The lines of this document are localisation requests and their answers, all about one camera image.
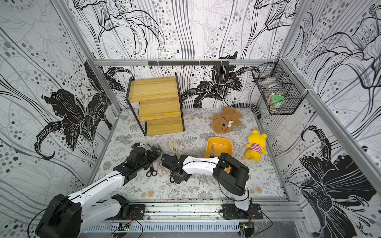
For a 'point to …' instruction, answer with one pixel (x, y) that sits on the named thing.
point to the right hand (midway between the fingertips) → (181, 176)
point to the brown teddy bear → (221, 124)
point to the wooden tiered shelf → (159, 104)
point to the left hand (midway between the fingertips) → (160, 156)
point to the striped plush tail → (254, 107)
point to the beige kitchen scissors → (173, 146)
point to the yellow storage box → (216, 146)
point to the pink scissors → (161, 170)
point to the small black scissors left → (152, 172)
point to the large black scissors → (170, 179)
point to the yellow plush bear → (257, 142)
